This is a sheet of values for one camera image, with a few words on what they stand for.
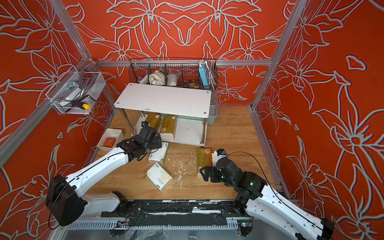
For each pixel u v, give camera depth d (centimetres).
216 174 63
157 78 88
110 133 100
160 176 80
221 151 66
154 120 95
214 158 85
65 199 39
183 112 71
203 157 83
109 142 92
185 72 98
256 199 48
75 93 70
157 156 87
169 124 92
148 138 62
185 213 73
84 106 61
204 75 86
